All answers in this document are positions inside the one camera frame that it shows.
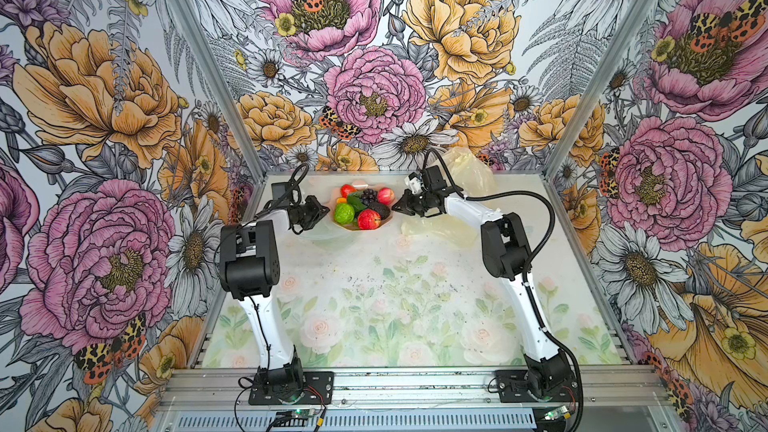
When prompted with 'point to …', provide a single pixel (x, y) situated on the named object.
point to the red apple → (386, 196)
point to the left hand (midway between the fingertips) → (331, 213)
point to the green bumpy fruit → (344, 214)
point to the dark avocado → (383, 209)
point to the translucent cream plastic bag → (472, 179)
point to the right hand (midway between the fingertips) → (393, 213)
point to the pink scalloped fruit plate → (359, 185)
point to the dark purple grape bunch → (369, 196)
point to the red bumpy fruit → (368, 219)
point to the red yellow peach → (346, 190)
